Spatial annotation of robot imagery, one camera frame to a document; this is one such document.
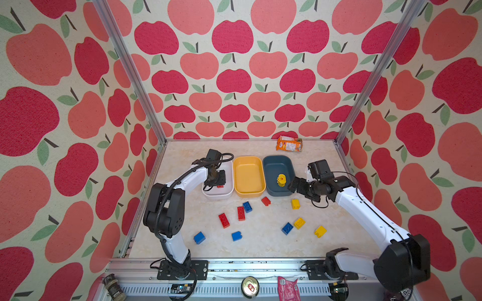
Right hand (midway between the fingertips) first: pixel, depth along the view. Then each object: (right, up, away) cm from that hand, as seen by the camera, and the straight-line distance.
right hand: (299, 189), depth 83 cm
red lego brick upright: (-26, -13, +5) cm, 30 cm away
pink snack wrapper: (-9, -36, -14) cm, 39 cm away
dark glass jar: (-74, -34, -15) cm, 83 cm away
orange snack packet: (+4, +23, +32) cm, 40 cm away
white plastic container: (-34, +10, +21) cm, 41 cm away
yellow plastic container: (-22, +2, +17) cm, 28 cm away
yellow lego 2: (+1, -17, +3) cm, 17 cm away
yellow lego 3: (+10, -19, +1) cm, 22 cm away
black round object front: (+12, -39, -10) cm, 42 cm away
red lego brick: (-37, -1, +11) cm, 39 cm away
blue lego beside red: (-23, -10, +8) cm, 27 cm away
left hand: (-35, +2, +11) cm, 37 cm away
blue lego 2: (-28, -21, 0) cm, 36 cm away
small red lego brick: (-14, -8, +10) cm, 19 cm away
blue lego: (-45, -21, -2) cm, 50 cm away
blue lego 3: (-5, -18, +1) cm, 19 cm away
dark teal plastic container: (-8, +9, +24) cm, 27 cm away
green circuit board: (-50, -37, -12) cm, 63 cm away
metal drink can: (-24, -29, -21) cm, 43 cm away
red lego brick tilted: (-34, -15, +1) cm, 37 cm away
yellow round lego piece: (-5, +2, +15) cm, 16 cm away
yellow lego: (+1, -9, +8) cm, 12 cm away
